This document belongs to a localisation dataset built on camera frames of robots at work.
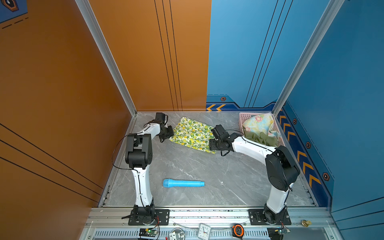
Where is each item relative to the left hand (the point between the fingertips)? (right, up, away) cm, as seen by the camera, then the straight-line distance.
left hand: (172, 132), depth 106 cm
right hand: (+27, -7, -12) cm, 31 cm away
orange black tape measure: (+36, -43, -39) cm, 68 cm away
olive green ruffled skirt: (+58, -3, -14) cm, 60 cm away
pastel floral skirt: (+65, +7, 0) cm, 65 cm away
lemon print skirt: (+15, -1, -3) cm, 15 cm away
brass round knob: (+69, -41, -36) cm, 88 cm away
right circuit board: (+56, -46, -35) cm, 81 cm away
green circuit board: (-6, -46, -35) cm, 58 cm away
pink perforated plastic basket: (+53, +12, +6) cm, 55 cm away
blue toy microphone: (+2, -27, -25) cm, 36 cm away
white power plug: (+9, -41, -42) cm, 60 cm away
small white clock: (+21, -44, -37) cm, 61 cm away
